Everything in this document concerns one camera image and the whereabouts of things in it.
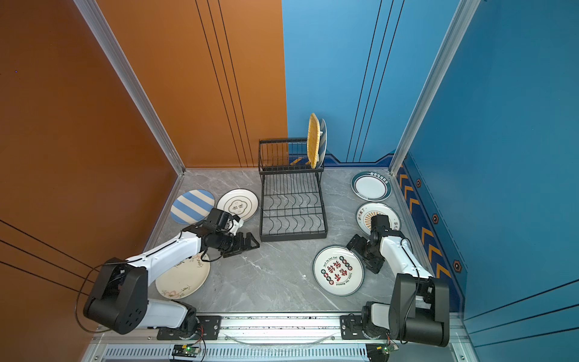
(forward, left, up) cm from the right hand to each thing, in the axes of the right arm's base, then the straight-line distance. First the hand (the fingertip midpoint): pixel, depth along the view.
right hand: (356, 254), depth 87 cm
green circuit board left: (-31, +58, -3) cm, 66 cm away
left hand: (+2, +40, +4) cm, 41 cm away
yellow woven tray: (+40, +16, +24) cm, 49 cm away
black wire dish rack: (+28, +26, 0) cm, 38 cm away
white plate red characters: (-6, +7, -2) cm, 9 cm away
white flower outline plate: (+27, +51, -1) cm, 58 cm away
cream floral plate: (-10, +65, 0) cm, 65 cm away
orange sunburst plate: (+18, -7, -2) cm, 19 cm away
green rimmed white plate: (+38, -15, -3) cm, 41 cm away
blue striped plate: (+24, +73, -1) cm, 77 cm away
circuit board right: (-31, -3, -4) cm, 31 cm away
